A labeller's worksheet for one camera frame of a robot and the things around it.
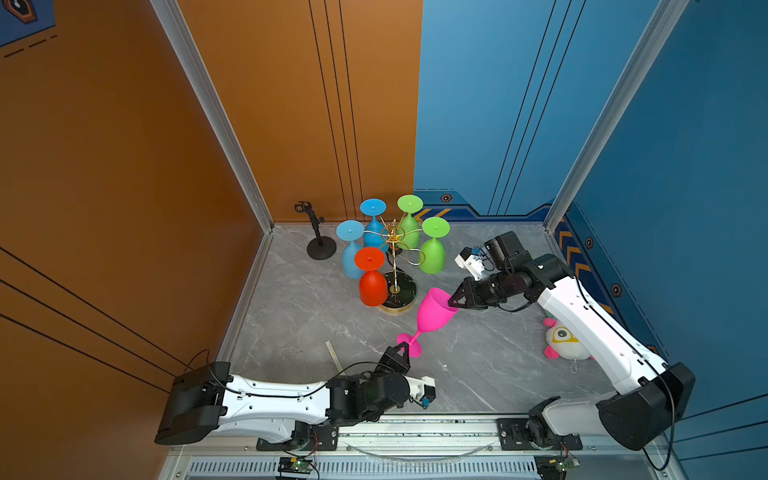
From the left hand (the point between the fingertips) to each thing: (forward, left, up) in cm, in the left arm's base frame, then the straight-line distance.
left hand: (402, 336), depth 75 cm
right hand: (+6, -12, +7) cm, 15 cm away
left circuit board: (-26, +26, -16) cm, 40 cm away
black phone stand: (+40, +30, -13) cm, 52 cm away
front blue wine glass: (+23, +14, +14) cm, 30 cm away
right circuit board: (-25, -36, -15) cm, 47 cm away
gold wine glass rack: (+24, 0, -14) cm, 28 cm away
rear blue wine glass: (+22, +7, +13) cm, 27 cm away
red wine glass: (+12, +8, +5) cm, 15 cm away
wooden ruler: (0, +20, -15) cm, 25 cm away
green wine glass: (+31, -2, +7) cm, 31 cm away
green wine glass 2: (+23, -8, +7) cm, 25 cm away
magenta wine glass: (+1, -7, +10) cm, 13 cm away
